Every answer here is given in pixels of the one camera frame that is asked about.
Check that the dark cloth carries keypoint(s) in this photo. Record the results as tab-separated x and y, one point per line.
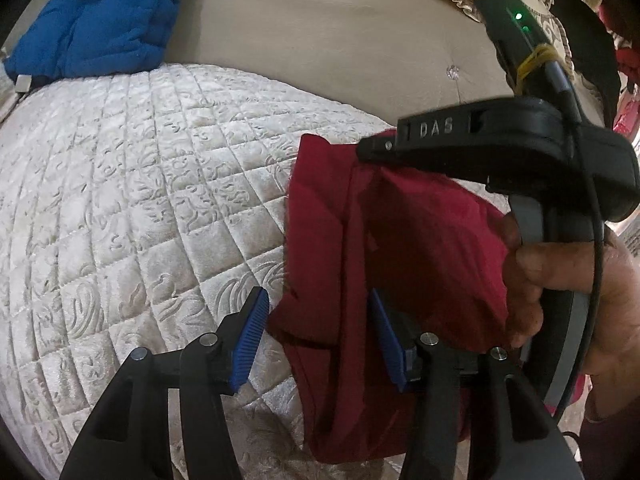
590	45

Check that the person's right hand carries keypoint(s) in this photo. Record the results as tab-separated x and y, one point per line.
620	310

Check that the pink cloth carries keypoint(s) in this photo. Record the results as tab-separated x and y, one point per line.
627	115

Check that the person's right forearm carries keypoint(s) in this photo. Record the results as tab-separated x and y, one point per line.
615	445

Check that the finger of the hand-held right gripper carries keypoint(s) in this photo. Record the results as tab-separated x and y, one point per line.
430	135

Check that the white fabric tag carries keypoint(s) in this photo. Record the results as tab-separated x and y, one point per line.
23	84

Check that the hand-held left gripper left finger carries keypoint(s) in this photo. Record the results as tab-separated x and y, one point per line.
252	340

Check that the red garment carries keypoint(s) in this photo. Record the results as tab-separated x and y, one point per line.
330	240

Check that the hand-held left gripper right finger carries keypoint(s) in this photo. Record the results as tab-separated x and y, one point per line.
387	340

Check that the white quilted sofa cover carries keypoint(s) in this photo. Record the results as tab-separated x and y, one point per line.
125	210

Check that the yellow rubber band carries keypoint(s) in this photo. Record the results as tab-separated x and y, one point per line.
535	55

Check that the beige tufted sofa backrest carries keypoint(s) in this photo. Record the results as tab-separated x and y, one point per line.
300	20

